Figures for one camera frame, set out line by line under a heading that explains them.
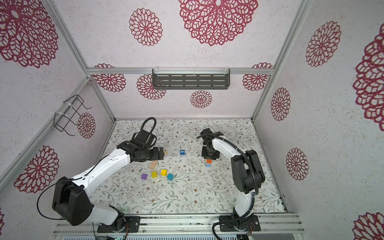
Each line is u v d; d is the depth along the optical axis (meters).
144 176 0.90
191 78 0.95
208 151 0.77
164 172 0.90
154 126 1.17
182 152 1.00
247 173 0.49
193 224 0.76
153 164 0.94
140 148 0.60
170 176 0.90
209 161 0.92
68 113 0.78
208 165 0.94
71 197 0.41
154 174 0.89
